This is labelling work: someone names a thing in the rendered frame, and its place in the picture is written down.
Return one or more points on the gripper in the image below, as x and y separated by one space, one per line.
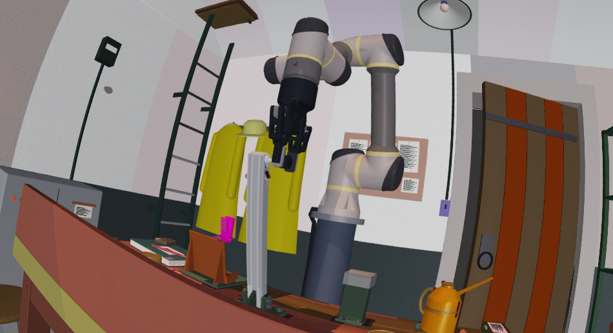
298 94

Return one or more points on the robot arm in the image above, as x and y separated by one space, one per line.
383 108

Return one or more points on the dark grey flap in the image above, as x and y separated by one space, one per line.
267 173

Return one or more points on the red-brown bench back board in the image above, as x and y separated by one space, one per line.
96 276

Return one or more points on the yellow hard hat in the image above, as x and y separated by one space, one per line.
254 128

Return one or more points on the dark green ladder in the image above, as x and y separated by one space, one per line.
209 117

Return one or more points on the salmon notice board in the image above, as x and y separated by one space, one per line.
415 161

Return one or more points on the brown ceiling hatch board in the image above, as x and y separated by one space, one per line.
226 12

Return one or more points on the orange-brown stand on green plate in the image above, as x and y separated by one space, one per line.
206 256

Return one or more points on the small brown block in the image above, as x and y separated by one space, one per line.
165 241

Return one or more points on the green book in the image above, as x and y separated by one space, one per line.
143 245

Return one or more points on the pendant lamp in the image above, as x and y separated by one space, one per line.
444 14

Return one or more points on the dark green box on conduit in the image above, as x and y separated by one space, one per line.
108 51

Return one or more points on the orange oil can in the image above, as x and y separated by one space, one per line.
440 309

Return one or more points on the brown door with orange stripes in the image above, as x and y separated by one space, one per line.
517 204

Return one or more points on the grey cabinet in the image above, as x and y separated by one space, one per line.
28 199

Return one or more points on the small labelled box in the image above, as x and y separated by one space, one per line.
497 327

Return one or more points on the green shelf unit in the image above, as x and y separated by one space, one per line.
604 180

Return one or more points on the brown round stool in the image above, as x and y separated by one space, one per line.
7 304

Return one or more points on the grey test rail green base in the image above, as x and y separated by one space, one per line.
257 228

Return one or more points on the green cradle post grey top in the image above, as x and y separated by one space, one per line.
355 299

